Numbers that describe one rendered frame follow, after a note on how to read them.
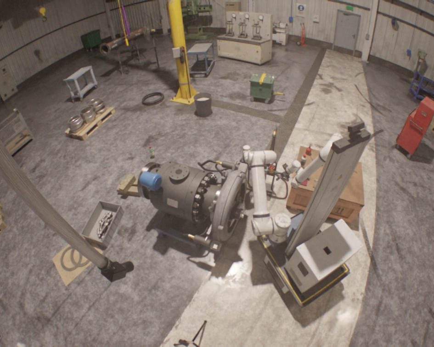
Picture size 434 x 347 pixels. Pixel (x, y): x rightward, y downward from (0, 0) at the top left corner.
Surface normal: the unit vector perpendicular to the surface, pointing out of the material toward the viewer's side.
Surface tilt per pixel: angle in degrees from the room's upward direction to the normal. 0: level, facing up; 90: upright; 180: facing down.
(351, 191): 0
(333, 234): 0
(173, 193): 40
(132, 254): 0
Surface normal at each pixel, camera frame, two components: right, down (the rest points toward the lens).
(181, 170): -0.06, -0.68
